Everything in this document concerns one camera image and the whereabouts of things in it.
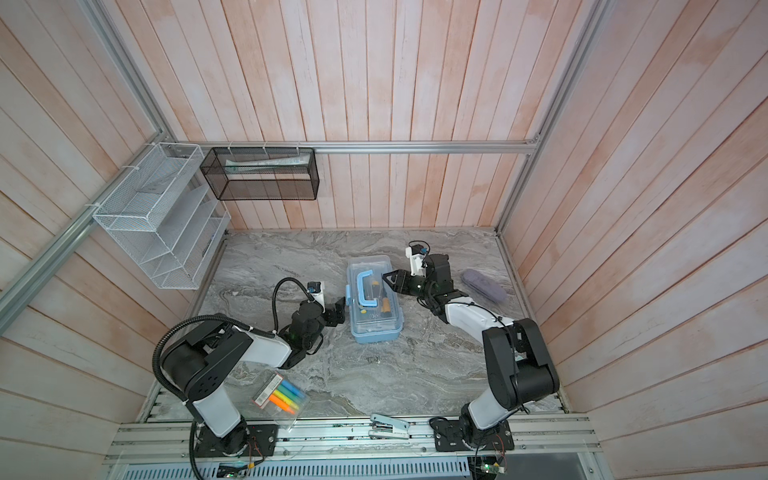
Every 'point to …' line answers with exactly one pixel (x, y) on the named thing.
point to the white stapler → (388, 427)
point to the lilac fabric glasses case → (484, 286)
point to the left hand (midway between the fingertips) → (335, 302)
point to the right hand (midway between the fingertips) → (387, 276)
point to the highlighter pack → (279, 398)
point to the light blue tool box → (376, 337)
